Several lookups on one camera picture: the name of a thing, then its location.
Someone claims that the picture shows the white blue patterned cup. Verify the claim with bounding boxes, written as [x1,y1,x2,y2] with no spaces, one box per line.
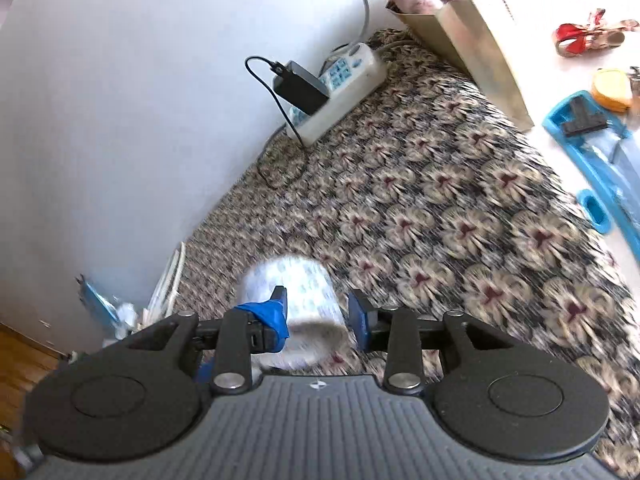
[236,256,348,370]

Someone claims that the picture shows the black power adapter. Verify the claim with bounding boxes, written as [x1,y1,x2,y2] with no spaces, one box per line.
[271,61,330,115]

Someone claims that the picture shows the white power strip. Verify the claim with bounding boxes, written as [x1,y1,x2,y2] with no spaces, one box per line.
[288,44,387,146]

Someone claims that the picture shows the blue plastic tool tray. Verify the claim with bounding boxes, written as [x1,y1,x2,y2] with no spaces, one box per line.
[542,91,639,257]

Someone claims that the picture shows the orange round object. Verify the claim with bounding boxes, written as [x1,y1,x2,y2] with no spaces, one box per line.
[590,68,632,113]

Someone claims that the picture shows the white coiled cable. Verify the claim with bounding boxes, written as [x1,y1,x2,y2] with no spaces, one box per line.
[144,242,188,321]

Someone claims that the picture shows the blue notebook by wall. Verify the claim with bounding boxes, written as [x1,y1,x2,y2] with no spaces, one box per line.
[76,274,119,330]

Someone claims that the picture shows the black cable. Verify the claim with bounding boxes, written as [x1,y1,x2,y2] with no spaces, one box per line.
[243,55,307,190]

